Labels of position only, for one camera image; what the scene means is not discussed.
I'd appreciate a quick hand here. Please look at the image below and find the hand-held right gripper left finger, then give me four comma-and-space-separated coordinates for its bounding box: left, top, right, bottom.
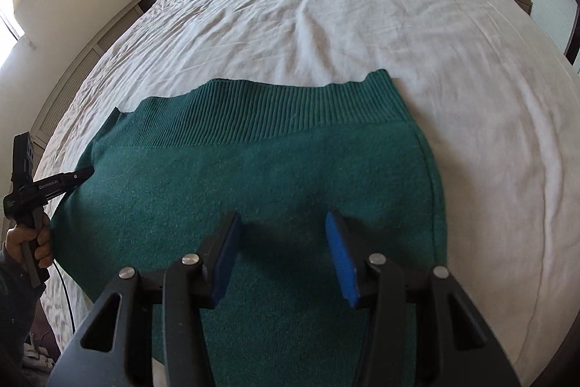
47, 210, 243, 387

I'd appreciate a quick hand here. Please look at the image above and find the beige slatted low cabinet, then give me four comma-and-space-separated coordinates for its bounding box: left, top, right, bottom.
32, 0, 157, 156

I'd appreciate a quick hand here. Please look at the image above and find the black cable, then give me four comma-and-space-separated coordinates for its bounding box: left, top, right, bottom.
53, 262, 77, 335

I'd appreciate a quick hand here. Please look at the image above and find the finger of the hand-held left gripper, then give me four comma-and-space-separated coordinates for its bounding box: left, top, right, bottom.
60, 168, 95, 192

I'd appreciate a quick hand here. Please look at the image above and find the bed with white duvet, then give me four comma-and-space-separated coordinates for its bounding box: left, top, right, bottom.
34, 0, 580, 387

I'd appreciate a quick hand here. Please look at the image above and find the green beaded sweater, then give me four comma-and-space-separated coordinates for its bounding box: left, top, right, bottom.
51, 70, 449, 387

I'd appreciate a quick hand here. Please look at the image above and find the window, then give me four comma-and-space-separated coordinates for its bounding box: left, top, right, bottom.
0, 0, 25, 66

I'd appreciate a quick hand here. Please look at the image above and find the person's left forearm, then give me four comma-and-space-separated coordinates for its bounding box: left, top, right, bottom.
0, 248, 46, 387

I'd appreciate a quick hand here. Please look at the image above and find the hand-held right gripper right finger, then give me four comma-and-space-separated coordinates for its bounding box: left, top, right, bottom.
325, 210, 522, 387

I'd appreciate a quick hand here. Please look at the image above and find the person's left hand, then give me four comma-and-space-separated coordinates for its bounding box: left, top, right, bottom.
4, 215, 53, 267

